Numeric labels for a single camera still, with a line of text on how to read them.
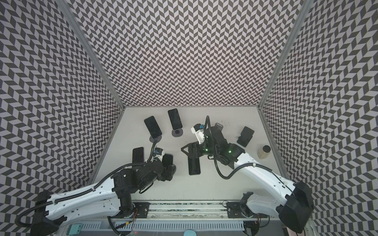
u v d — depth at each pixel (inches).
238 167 18.6
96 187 18.3
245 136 36.9
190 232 26.4
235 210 29.4
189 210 29.2
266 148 33.8
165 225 27.3
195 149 24.4
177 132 40.1
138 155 35.9
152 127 37.1
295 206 14.7
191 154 24.6
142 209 28.4
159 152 25.3
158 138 38.5
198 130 24.9
